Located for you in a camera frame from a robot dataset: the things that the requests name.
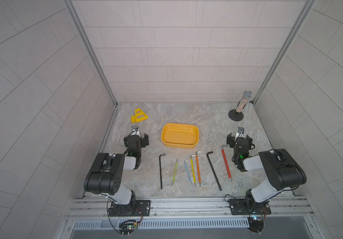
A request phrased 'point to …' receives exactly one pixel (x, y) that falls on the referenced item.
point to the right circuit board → (256, 224)
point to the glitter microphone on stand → (237, 115)
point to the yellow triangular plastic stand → (139, 116)
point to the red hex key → (225, 162)
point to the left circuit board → (127, 227)
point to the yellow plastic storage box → (180, 136)
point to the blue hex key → (187, 172)
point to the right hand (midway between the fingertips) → (238, 132)
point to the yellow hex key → (193, 155)
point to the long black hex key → (212, 169)
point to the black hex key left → (162, 155)
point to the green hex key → (174, 173)
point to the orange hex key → (198, 169)
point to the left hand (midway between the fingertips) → (139, 132)
